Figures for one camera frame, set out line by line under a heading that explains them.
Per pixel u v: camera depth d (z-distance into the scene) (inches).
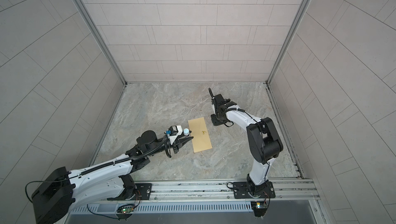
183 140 25.8
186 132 24.9
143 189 28.2
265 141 18.8
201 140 34.2
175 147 24.3
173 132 22.4
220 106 27.9
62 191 15.4
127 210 25.3
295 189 28.9
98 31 34.8
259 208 26.8
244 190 28.3
